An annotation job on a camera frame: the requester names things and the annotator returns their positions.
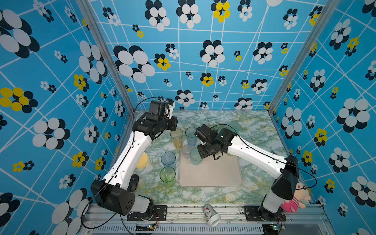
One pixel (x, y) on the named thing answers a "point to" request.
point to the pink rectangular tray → (224, 172)
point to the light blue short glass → (168, 159)
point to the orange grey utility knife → (275, 153)
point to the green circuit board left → (150, 227)
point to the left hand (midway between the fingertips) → (176, 119)
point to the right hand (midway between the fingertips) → (202, 151)
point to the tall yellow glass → (177, 137)
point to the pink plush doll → (301, 196)
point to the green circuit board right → (270, 228)
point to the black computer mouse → (133, 183)
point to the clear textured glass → (185, 150)
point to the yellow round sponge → (143, 161)
